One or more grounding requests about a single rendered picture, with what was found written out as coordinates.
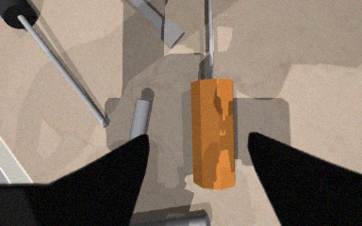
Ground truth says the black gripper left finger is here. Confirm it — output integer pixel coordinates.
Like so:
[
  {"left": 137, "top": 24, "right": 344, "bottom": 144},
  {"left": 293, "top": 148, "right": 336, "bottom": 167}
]
[{"left": 0, "top": 135, "right": 150, "bottom": 226}]

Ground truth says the orange-brown tool handle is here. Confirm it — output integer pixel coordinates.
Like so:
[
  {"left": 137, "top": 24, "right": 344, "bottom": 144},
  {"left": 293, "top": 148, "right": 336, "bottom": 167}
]
[{"left": 190, "top": 0, "right": 236, "bottom": 190}]

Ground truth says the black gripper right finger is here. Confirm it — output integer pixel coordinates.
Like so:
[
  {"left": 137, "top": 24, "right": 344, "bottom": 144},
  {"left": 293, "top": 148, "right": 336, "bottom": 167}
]
[{"left": 248, "top": 132, "right": 362, "bottom": 226}]

